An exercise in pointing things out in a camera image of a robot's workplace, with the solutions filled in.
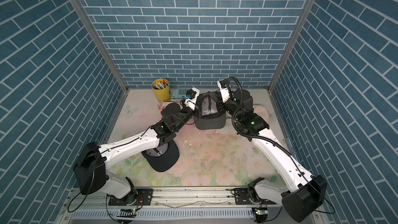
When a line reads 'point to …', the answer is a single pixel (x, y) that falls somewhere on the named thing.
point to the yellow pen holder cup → (161, 88)
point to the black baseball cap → (162, 157)
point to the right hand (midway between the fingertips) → (220, 92)
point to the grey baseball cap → (212, 116)
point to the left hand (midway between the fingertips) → (207, 96)
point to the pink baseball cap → (162, 104)
